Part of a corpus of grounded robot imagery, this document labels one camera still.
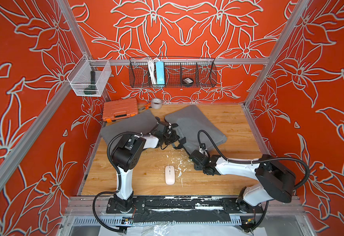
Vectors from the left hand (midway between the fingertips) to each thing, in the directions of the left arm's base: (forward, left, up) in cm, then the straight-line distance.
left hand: (180, 136), depth 97 cm
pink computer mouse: (-26, +5, -1) cm, 26 cm away
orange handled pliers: (+28, +29, -2) cm, 40 cm away
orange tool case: (+21, +48, +2) cm, 52 cm away
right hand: (-16, -11, -3) cm, 19 cm away
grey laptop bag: (+10, +27, 0) cm, 29 cm away
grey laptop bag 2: (+13, -6, 0) cm, 15 cm away
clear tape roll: (+30, +21, +1) cm, 37 cm away
